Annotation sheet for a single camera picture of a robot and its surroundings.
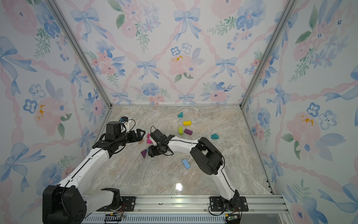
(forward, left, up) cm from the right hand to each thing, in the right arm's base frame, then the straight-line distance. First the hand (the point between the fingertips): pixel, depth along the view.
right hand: (152, 153), depth 92 cm
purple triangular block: (0, +6, 0) cm, 6 cm away
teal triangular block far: (+34, -18, -1) cm, 38 cm away
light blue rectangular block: (-7, -22, -2) cm, 23 cm away
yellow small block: (+25, -23, 0) cm, 34 cm away
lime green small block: (+18, -18, -1) cm, 26 cm away
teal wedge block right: (+14, -43, -2) cm, 45 cm away
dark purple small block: (+18, -24, -2) cm, 30 cm away
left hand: (+6, +6, +15) cm, 17 cm away
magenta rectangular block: (+7, +2, +10) cm, 13 cm away
